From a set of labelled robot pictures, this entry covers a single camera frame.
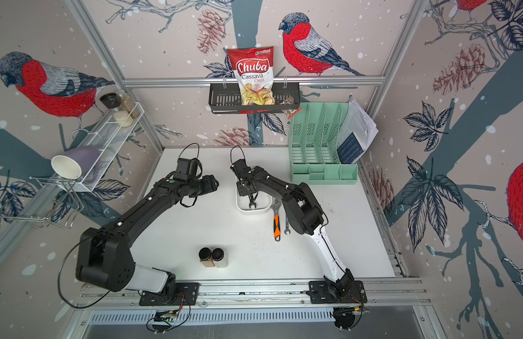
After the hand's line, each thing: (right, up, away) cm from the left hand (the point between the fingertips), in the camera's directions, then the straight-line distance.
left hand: (216, 180), depth 87 cm
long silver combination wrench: (+14, -11, +8) cm, 20 cm away
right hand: (+11, -5, +13) cm, 18 cm away
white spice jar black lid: (+5, -26, -15) cm, 31 cm away
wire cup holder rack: (-47, -9, -18) cm, 51 cm away
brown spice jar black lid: (0, -26, -15) cm, 30 cm away
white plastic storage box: (+20, -11, +10) cm, 25 cm away
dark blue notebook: (+63, +14, +16) cm, 66 cm away
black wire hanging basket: (+2, +37, +8) cm, 38 cm away
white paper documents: (+65, +28, +11) cm, 71 cm away
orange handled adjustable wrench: (+26, -20, +3) cm, 33 cm away
